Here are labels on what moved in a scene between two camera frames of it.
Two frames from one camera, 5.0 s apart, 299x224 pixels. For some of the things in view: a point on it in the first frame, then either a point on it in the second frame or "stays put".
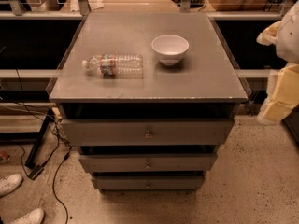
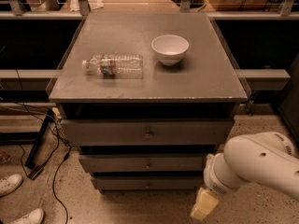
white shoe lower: (35, 217) stays put
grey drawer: (149, 162) stays put
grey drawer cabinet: (148, 98) stays put
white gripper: (290, 39) to (216, 180)
